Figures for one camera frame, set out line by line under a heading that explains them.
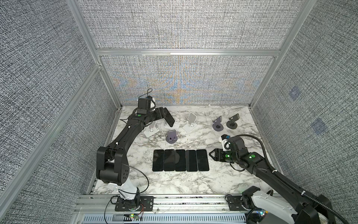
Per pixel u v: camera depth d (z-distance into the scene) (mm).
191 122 1009
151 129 984
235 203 728
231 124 1056
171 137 949
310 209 389
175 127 1035
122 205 703
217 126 1056
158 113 765
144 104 664
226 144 717
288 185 451
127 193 489
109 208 730
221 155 705
